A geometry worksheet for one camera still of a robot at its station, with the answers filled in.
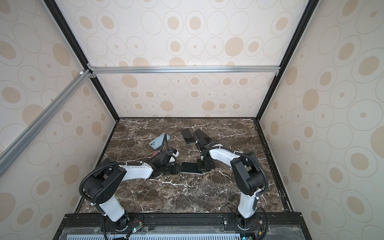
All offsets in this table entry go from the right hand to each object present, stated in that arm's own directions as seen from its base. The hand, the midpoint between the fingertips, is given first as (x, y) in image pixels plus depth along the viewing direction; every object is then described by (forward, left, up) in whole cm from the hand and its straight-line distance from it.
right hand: (202, 172), depth 92 cm
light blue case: (+20, +32, +2) cm, 38 cm away
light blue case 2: (-1, +6, +2) cm, 6 cm away
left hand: (+1, +10, +4) cm, 11 cm away
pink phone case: (+14, +32, +1) cm, 35 cm away
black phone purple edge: (+27, -1, +3) cm, 27 cm away
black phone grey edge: (+29, +9, +1) cm, 30 cm away
